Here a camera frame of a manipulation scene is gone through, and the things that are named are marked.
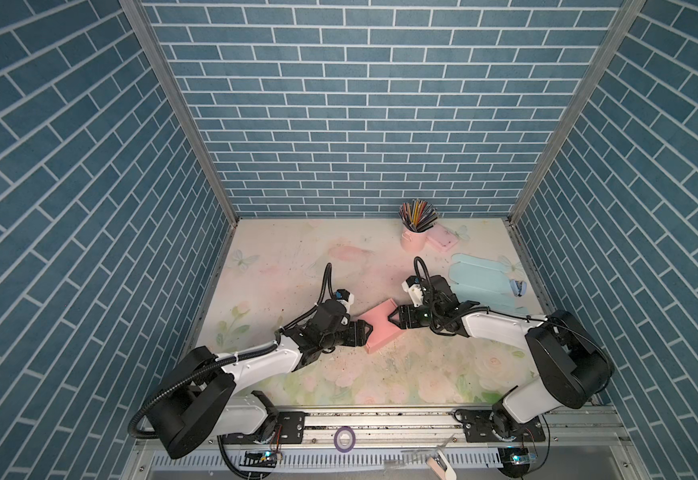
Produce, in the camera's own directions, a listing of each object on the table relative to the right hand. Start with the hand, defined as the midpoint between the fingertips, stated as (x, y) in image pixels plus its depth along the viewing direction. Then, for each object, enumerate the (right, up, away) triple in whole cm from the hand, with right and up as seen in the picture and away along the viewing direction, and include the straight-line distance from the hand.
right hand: (393, 315), depth 89 cm
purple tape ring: (-14, -27, -17) cm, 34 cm away
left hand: (-8, -3, -5) cm, 10 cm away
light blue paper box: (+31, +9, +14) cm, 35 cm away
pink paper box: (-3, -3, -5) cm, 7 cm away
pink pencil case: (+20, +24, +23) cm, 39 cm away
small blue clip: (+43, +7, +10) cm, 45 cm away
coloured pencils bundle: (+10, +32, +16) cm, 37 cm away
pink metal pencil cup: (+9, +22, +17) cm, 29 cm away
